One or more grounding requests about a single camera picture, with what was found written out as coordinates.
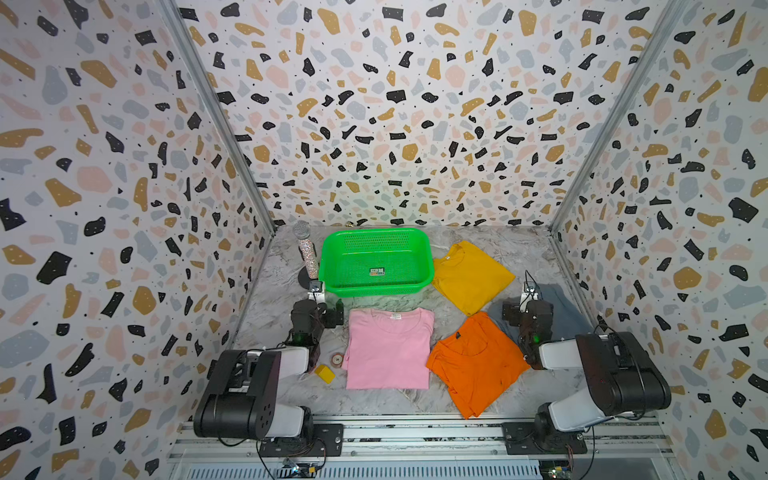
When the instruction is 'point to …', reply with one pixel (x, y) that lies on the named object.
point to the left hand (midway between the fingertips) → (327, 299)
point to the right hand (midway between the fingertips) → (528, 299)
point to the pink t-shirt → (388, 348)
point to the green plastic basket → (356, 262)
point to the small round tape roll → (337, 360)
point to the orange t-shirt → (478, 364)
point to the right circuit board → (556, 469)
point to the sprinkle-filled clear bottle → (309, 256)
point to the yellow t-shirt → (469, 278)
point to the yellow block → (325, 373)
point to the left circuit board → (300, 470)
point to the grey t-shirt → (566, 323)
